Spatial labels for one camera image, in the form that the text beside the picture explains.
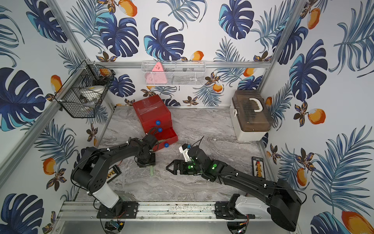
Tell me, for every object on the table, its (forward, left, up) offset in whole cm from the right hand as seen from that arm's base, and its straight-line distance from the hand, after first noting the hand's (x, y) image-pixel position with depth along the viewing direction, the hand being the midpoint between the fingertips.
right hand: (172, 168), depth 73 cm
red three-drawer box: (+33, +14, +6) cm, 36 cm away
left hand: (+9, +15, -15) cm, 23 cm away
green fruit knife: (+4, +14, -15) cm, 21 cm away
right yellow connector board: (+7, -50, -15) cm, 53 cm away
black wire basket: (+29, +54, +21) cm, 65 cm away
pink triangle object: (+50, +12, +20) cm, 56 cm away
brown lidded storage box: (+34, -49, -1) cm, 60 cm away
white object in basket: (+33, +45, +20) cm, 59 cm away
